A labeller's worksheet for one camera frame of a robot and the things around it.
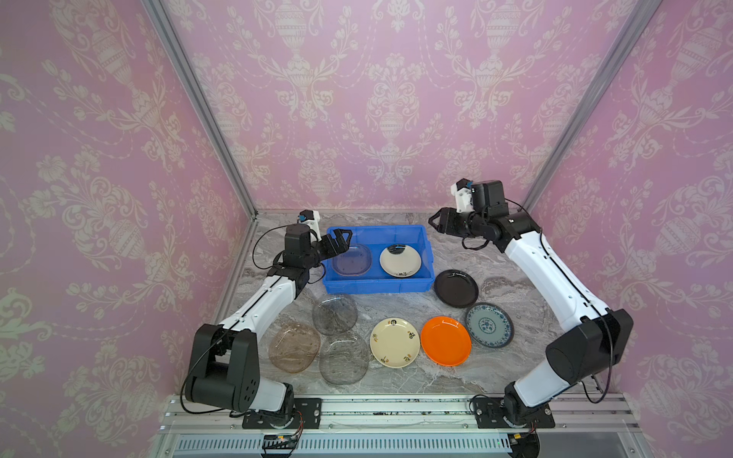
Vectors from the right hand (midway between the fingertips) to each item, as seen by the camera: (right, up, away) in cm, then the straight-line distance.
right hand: (435, 220), depth 80 cm
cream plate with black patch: (-8, -13, +24) cm, 28 cm away
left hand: (-27, -5, +6) cm, 27 cm away
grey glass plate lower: (-26, -41, +3) cm, 48 cm away
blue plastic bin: (-17, -5, +30) cm, 35 cm away
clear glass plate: (-24, -13, +24) cm, 37 cm away
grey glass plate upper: (-30, -30, +12) cm, 44 cm away
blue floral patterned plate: (+19, -33, +10) cm, 39 cm away
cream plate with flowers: (-11, -37, +6) cm, 39 cm away
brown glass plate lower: (-42, -38, +6) cm, 57 cm away
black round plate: (+11, -22, +16) cm, 30 cm away
